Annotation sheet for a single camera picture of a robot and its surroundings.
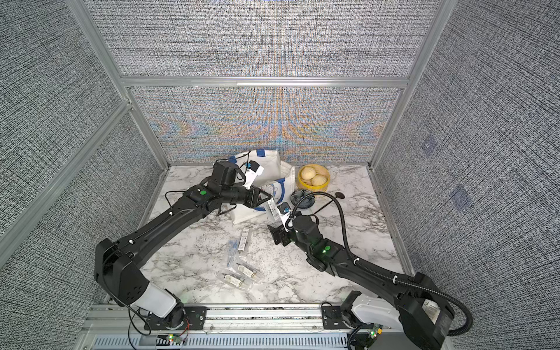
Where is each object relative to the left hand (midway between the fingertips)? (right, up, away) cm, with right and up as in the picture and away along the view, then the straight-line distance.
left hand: (273, 194), depth 75 cm
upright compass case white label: (-12, -18, +17) cm, 27 cm away
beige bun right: (+21, +6, +31) cm, 38 cm away
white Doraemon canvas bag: (+1, +5, +11) cm, 12 cm away
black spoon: (+31, -1, +31) cm, 43 cm away
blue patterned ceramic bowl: (+15, -5, +28) cm, 32 cm away
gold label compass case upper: (-10, -29, +7) cm, 32 cm away
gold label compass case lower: (-15, -31, +5) cm, 35 cm away
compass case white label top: (0, -5, +2) cm, 5 cm away
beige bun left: (+16, +9, +32) cm, 37 cm away
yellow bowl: (+15, +3, +31) cm, 35 cm away
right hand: (+2, -7, +4) cm, 8 cm away
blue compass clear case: (-17, -23, +14) cm, 32 cm away
